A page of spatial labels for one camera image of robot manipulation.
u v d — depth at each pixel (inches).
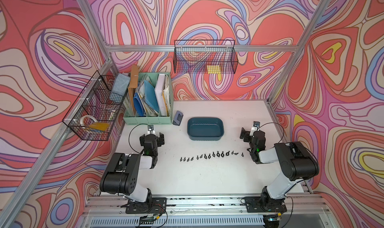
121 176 17.2
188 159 34.9
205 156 35.7
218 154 35.8
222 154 35.8
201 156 35.7
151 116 41.9
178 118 41.2
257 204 28.9
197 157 35.6
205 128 40.8
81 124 25.7
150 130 31.0
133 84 33.1
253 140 30.8
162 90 35.8
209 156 35.6
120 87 32.2
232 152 35.9
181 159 34.9
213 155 35.8
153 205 28.9
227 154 35.8
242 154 35.8
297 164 18.7
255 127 32.1
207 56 38.0
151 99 37.5
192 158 35.2
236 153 35.8
